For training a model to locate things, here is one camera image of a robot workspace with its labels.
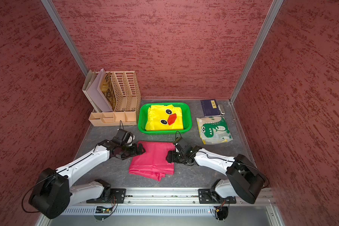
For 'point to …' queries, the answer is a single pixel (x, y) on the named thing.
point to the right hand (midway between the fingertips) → (171, 161)
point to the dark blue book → (210, 108)
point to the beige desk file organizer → (127, 110)
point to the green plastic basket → (186, 109)
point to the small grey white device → (221, 109)
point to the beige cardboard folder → (88, 80)
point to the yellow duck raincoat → (164, 117)
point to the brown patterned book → (108, 89)
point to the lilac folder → (95, 95)
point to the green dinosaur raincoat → (213, 130)
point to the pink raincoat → (153, 163)
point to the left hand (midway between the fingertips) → (138, 155)
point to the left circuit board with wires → (102, 209)
